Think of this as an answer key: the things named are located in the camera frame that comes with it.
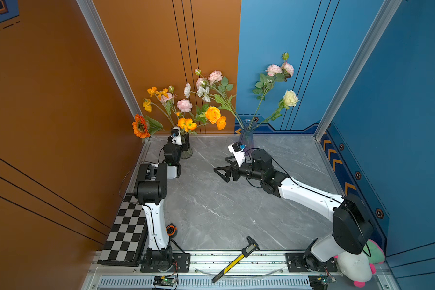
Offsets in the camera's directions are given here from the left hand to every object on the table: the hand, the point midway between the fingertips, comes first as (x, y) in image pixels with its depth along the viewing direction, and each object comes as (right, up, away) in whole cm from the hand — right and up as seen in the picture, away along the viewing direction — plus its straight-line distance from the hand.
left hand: (181, 130), depth 98 cm
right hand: (+21, -17, -23) cm, 35 cm away
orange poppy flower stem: (-19, +15, 0) cm, 24 cm away
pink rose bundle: (+3, +11, -9) cm, 15 cm away
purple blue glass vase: (+37, -4, +5) cm, 37 cm away
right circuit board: (+61, -63, -28) cm, 92 cm away
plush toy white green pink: (+74, -56, -31) cm, 98 cm away
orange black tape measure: (0, -47, -19) cm, 50 cm away
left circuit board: (0, -63, -28) cm, 69 cm away
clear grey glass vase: (+1, -13, +7) cm, 15 cm away
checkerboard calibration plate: (-18, -48, -21) cm, 56 cm away
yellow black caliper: (+33, -54, -23) cm, 67 cm away
